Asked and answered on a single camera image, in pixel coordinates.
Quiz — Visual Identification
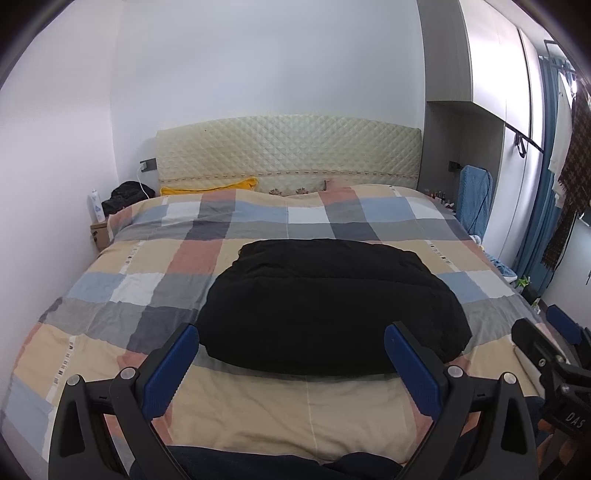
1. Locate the blue towel-covered chair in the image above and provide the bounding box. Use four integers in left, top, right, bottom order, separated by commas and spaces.
456, 165, 494, 240

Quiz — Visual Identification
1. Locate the wooden nightstand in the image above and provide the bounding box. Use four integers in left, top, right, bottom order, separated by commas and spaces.
90, 221, 111, 252

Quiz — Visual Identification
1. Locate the wall socket with charger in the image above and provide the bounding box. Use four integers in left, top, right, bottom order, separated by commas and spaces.
139, 158, 157, 172

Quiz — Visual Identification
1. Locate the cream quilted headboard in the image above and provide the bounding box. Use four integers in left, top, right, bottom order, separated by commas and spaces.
155, 114, 423, 195

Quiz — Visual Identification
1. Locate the yellow pillow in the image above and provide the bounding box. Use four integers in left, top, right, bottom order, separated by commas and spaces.
159, 176, 260, 197

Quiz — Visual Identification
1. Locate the white grey wardrobe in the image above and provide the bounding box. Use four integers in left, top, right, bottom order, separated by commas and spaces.
418, 0, 544, 264

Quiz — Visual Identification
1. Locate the black puffer jacket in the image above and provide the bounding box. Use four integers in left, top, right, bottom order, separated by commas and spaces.
197, 239, 472, 376

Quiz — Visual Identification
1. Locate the white spray bottle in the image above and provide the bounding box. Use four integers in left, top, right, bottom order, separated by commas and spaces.
89, 189, 106, 223

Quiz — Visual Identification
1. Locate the light blue clothes heap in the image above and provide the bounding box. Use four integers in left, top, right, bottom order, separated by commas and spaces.
486, 254, 517, 283

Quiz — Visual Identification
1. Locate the blue curtain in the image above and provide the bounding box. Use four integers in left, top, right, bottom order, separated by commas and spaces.
514, 57, 561, 294

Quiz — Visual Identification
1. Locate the black door handle hook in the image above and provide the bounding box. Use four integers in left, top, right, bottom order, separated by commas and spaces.
514, 132, 529, 158

